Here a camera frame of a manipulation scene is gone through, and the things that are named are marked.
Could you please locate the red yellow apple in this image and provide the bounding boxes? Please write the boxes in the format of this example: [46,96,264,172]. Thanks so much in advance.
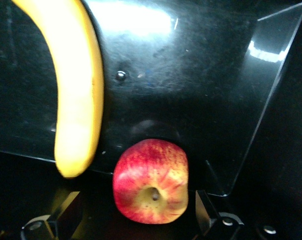
[112,138,190,225]

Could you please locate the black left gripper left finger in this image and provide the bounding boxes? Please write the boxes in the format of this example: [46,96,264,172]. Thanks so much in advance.
[20,191,82,240]

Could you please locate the yellow banana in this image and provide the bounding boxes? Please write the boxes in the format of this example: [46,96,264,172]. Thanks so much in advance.
[12,0,105,179]

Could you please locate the black plastic box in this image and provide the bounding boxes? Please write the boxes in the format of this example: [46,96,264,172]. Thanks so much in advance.
[0,0,302,198]

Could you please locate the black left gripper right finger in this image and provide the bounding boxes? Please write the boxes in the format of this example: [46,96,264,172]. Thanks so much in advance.
[190,189,281,240]

